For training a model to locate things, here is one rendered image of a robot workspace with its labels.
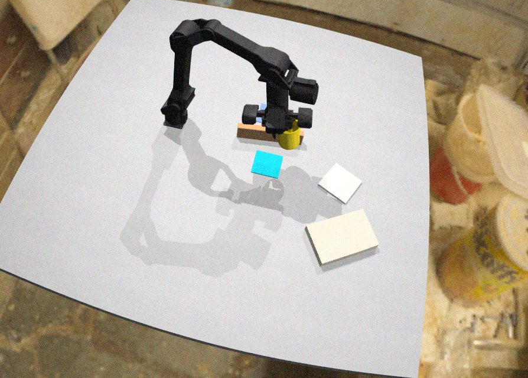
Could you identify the cream flat rectangular block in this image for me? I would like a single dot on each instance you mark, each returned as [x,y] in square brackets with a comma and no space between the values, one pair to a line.
[341,237]

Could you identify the yellow cup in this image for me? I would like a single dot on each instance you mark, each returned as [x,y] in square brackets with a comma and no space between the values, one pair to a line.
[290,139]

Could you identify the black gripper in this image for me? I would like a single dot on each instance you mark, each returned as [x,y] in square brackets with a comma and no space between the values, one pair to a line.
[251,112]

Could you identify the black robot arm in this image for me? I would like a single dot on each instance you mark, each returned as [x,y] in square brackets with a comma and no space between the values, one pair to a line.
[272,65]

